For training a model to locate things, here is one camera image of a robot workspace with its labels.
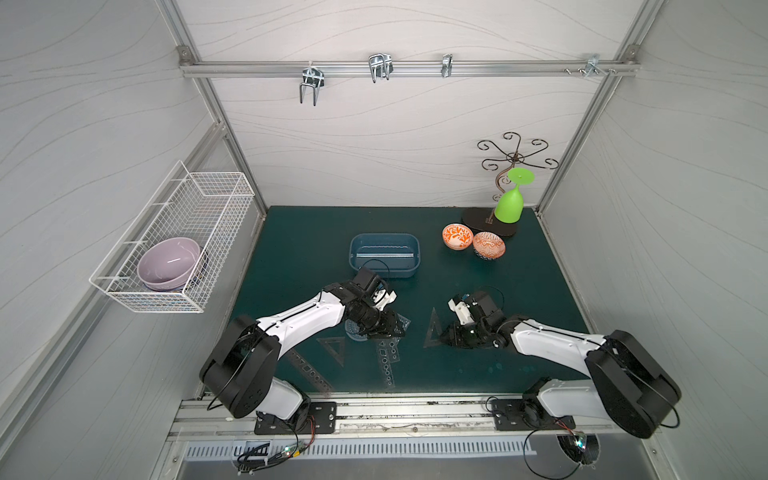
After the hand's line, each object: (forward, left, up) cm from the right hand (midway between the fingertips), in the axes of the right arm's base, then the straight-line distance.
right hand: (442, 336), depth 87 cm
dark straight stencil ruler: (-10, +40, +1) cm, 41 cm away
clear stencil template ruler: (-6, +16, 0) cm, 17 cm away
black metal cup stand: (+47, -19, +1) cm, 50 cm away
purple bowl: (-1, +61, +36) cm, 71 cm away
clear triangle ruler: (0, +2, -1) cm, 2 cm away
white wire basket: (+20, +65, +32) cm, 75 cm away
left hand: (-4, +12, +8) cm, 15 cm away
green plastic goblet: (+33, -20, +22) cm, 44 cm away
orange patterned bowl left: (+39, -8, 0) cm, 39 cm away
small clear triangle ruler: (-4, +31, +1) cm, 31 cm away
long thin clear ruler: (+30, +19, -1) cm, 36 cm away
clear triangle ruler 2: (+4, +11, -1) cm, 12 cm away
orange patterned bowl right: (+34, -19, 0) cm, 39 cm away
